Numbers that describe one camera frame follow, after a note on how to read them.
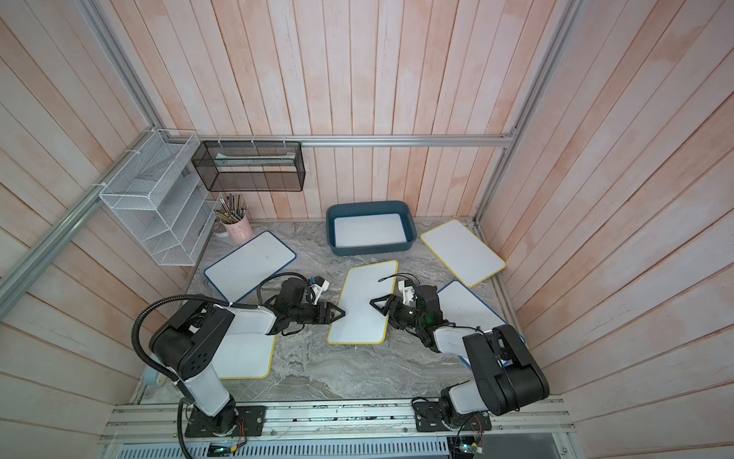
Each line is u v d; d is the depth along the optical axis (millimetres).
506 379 440
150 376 778
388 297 815
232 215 1008
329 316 820
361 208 1171
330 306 836
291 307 758
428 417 731
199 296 528
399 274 923
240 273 1052
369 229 1159
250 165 1048
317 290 859
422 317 715
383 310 798
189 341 483
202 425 720
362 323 798
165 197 758
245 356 831
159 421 749
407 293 841
